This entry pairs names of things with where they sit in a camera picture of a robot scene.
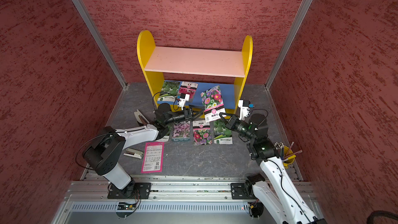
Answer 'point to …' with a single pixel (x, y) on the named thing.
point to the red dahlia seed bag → (188, 88)
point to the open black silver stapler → (141, 120)
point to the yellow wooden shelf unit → (197, 80)
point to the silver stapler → (133, 153)
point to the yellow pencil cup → (289, 156)
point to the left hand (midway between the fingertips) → (203, 114)
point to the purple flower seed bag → (181, 131)
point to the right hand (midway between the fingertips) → (217, 118)
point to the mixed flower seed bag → (213, 103)
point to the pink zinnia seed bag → (202, 132)
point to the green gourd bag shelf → (169, 92)
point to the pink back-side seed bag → (153, 157)
